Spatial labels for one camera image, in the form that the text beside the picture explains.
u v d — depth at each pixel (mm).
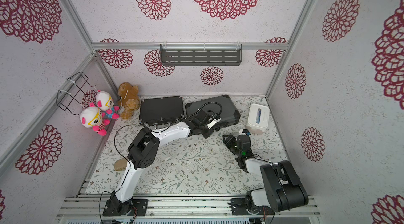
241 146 711
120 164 848
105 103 930
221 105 795
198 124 761
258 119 992
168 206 749
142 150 550
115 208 635
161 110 1080
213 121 836
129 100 982
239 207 734
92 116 837
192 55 927
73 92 790
